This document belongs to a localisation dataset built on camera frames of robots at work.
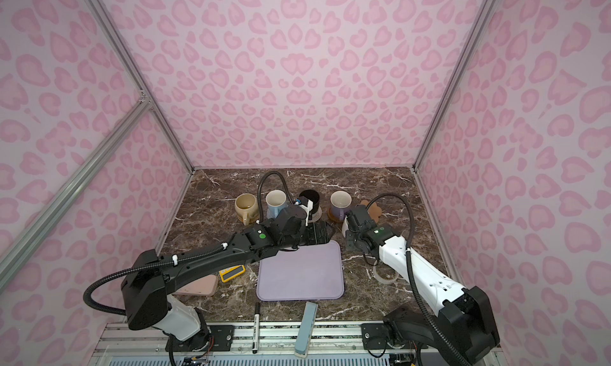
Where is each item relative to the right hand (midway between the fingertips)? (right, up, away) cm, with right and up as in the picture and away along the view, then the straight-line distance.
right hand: (354, 239), depth 83 cm
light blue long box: (-18, -29, -12) cm, 36 cm away
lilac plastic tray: (-14, -12, +3) cm, 19 cm away
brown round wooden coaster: (-6, +6, +16) cm, 18 cm away
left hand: (-9, +5, -8) cm, 13 cm away
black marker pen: (-32, -26, -8) cm, 42 cm away
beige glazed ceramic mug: (-43, +10, +18) cm, 48 cm away
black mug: (-15, +15, +11) cm, 24 cm away
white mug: (-3, +11, +18) cm, 21 cm away
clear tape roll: (+10, -15, +1) cm, 18 cm away
